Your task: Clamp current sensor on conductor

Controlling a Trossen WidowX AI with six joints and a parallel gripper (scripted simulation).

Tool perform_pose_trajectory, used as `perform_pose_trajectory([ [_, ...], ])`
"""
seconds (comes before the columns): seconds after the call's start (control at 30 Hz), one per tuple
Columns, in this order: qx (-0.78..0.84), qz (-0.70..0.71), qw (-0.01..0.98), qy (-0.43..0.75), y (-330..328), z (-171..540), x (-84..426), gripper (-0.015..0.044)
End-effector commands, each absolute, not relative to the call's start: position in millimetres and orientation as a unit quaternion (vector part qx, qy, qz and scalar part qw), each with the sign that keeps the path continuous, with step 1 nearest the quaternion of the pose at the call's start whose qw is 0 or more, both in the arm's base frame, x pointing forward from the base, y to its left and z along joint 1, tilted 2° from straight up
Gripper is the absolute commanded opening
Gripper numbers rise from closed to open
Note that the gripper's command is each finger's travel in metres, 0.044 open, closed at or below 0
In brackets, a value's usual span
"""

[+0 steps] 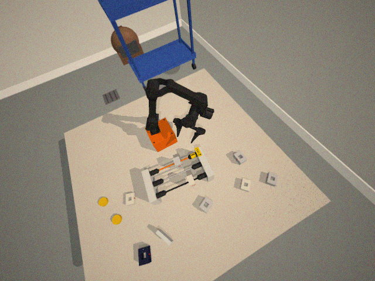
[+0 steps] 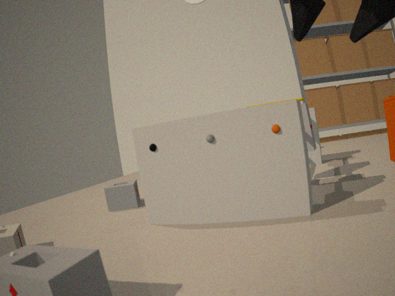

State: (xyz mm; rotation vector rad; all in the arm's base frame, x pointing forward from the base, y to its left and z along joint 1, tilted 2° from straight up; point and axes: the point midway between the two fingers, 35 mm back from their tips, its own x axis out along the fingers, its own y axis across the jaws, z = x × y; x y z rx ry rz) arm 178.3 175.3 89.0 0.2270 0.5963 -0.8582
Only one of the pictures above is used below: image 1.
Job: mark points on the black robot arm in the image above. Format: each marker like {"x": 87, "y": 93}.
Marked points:
{"x": 197, "y": 100}

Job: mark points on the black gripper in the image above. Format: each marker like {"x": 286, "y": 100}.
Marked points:
{"x": 199, "y": 130}

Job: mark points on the yellow round disc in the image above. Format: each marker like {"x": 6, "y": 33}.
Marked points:
{"x": 103, "y": 202}
{"x": 116, "y": 219}

